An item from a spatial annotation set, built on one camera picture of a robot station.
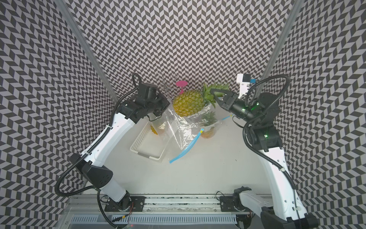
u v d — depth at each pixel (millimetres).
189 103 517
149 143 935
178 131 703
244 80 468
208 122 825
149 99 551
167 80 753
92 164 413
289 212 351
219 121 840
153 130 761
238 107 472
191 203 753
